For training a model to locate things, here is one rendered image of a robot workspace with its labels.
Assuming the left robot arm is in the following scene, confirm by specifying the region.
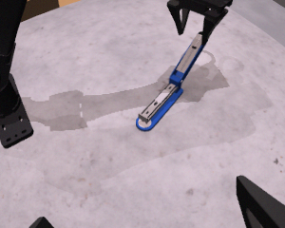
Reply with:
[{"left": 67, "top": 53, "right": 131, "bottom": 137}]
[{"left": 0, "top": 0, "right": 34, "bottom": 148}]

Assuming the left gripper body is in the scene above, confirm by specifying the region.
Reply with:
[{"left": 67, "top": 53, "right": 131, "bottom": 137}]
[{"left": 177, "top": 0, "right": 233, "bottom": 20}]

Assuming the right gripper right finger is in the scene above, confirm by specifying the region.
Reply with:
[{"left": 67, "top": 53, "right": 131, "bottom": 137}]
[{"left": 237, "top": 175, "right": 285, "bottom": 228}]

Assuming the blue stapler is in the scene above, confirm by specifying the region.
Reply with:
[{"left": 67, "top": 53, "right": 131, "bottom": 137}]
[{"left": 136, "top": 31, "right": 208, "bottom": 130}]

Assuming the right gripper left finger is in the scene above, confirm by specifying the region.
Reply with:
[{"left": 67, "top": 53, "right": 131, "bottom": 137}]
[{"left": 29, "top": 217, "right": 54, "bottom": 228}]

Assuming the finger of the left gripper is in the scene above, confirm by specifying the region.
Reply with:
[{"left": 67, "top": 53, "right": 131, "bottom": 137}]
[
  {"left": 167, "top": 0, "right": 190, "bottom": 35},
  {"left": 201, "top": 8, "right": 228, "bottom": 46}
]

